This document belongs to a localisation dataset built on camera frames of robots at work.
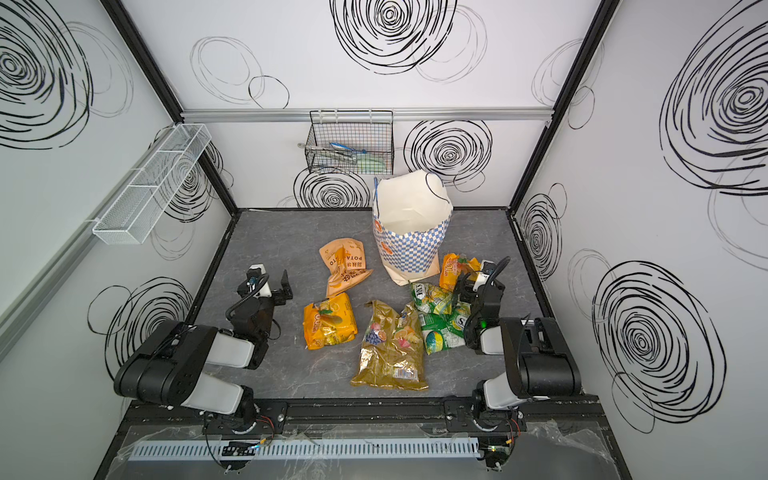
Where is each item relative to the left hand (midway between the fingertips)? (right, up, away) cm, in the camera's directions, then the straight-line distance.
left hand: (271, 272), depth 88 cm
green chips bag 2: (+48, -8, +1) cm, 49 cm away
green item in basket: (+30, +32, -1) cm, 44 cm away
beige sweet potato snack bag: (+20, +2, +13) cm, 24 cm away
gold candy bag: (+36, -21, -8) cm, 42 cm away
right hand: (+62, -1, +3) cm, 62 cm away
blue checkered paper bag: (+44, +20, +24) cm, 54 cm away
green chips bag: (+51, -16, -3) cm, 54 cm away
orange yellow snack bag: (+18, -13, -5) cm, 23 cm away
